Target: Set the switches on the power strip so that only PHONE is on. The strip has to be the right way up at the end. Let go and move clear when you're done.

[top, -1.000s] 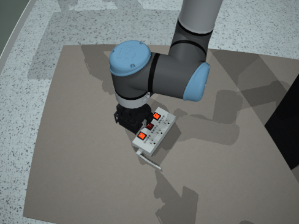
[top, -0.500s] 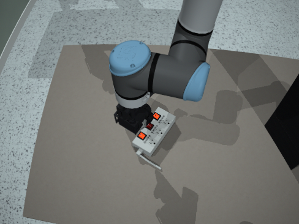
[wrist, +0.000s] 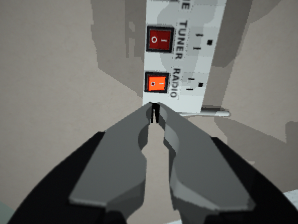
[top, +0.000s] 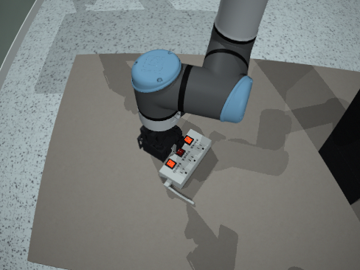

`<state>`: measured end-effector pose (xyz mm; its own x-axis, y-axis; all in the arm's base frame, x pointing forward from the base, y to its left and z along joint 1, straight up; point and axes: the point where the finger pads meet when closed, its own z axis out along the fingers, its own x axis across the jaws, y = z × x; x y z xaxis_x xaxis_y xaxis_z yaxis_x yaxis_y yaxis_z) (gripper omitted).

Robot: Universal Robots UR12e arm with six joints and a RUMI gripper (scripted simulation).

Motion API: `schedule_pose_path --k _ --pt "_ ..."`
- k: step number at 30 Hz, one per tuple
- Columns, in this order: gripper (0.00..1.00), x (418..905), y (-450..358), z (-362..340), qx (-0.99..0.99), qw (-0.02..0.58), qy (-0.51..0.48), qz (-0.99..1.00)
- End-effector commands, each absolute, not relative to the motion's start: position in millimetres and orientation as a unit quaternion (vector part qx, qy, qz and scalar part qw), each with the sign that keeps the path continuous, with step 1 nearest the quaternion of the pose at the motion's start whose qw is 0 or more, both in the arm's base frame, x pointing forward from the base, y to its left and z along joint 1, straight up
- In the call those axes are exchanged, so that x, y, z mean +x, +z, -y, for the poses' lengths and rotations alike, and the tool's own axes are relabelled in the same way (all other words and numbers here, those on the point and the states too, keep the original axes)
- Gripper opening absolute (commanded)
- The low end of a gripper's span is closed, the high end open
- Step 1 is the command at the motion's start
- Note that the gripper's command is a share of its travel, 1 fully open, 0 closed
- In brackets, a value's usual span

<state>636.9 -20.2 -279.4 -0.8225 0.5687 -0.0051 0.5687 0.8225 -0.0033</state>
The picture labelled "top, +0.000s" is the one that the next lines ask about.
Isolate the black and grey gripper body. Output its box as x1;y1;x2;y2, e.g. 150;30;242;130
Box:
137;125;182;163

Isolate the white power strip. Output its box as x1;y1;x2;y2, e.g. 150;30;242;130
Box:
159;129;212;204

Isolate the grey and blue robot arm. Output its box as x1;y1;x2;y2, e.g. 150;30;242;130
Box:
131;0;268;131

